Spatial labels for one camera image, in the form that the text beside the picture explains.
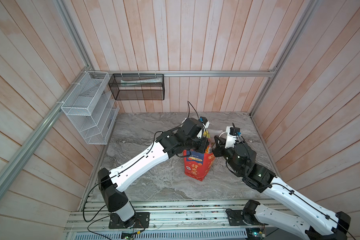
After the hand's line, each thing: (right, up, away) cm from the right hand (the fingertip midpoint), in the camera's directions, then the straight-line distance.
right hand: (214, 137), depth 69 cm
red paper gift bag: (-7, -15, +6) cm, 18 cm away
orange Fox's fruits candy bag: (-3, -6, 0) cm, 7 cm away
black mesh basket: (-46, +34, +35) cm, 67 cm away
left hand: (-4, -5, -1) cm, 6 cm away
